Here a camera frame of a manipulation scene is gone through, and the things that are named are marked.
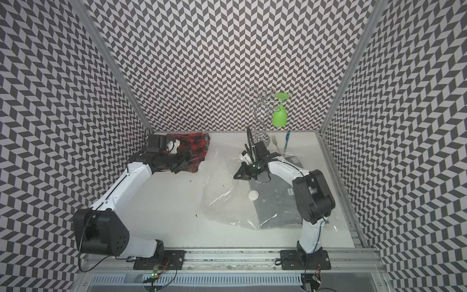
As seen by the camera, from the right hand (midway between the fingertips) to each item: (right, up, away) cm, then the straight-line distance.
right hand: (235, 179), depth 86 cm
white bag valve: (+9, -8, +3) cm, 12 cm away
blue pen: (+32, +22, +30) cm, 49 cm away
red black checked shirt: (-23, +17, +18) cm, 34 cm away
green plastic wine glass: (+23, +32, +8) cm, 40 cm away
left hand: (-19, +9, -4) cm, 21 cm away
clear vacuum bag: (+9, -13, +3) cm, 17 cm away
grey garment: (+20, -12, +1) cm, 24 cm away
